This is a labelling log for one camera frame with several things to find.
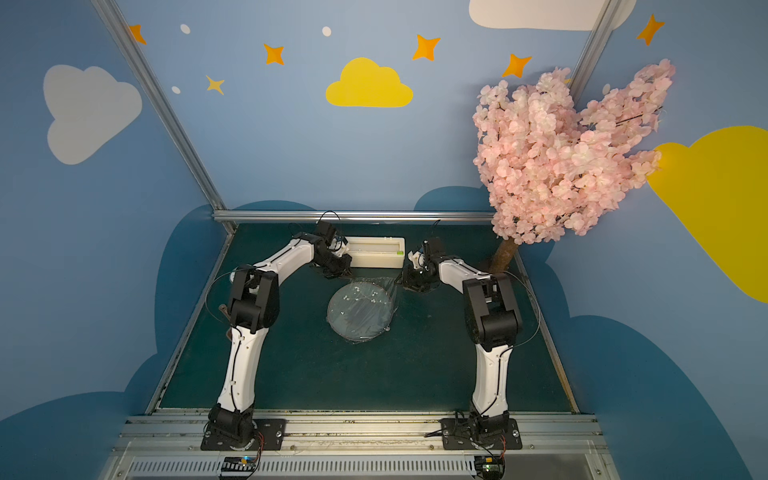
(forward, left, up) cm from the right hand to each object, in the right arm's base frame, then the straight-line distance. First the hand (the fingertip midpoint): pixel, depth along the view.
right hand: (402, 280), depth 101 cm
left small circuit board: (-54, +39, -7) cm, 67 cm away
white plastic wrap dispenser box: (+10, +10, +3) cm, 14 cm away
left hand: (+3, +17, 0) cm, 17 cm away
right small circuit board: (-50, -24, -7) cm, 56 cm away
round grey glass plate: (-12, +14, -2) cm, 18 cm away
